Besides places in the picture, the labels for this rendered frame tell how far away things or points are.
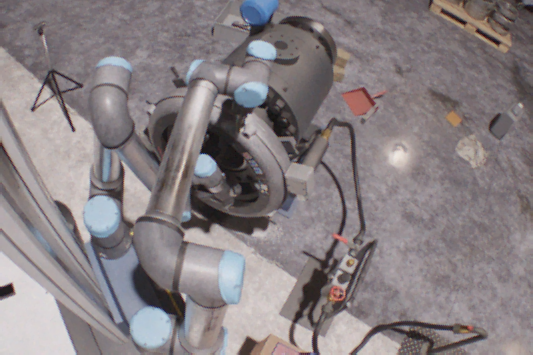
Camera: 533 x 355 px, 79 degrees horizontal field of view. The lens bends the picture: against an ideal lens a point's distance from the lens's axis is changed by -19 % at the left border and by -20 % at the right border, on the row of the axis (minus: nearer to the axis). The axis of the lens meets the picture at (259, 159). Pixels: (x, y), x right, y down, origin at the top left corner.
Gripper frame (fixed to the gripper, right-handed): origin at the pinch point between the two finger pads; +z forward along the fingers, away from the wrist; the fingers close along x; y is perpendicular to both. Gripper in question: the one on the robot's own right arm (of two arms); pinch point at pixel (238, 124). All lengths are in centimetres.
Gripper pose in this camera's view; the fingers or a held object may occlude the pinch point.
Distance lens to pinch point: 146.9
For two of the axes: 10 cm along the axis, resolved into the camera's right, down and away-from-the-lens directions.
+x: -9.7, -1.4, -1.9
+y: 0.1, -8.5, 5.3
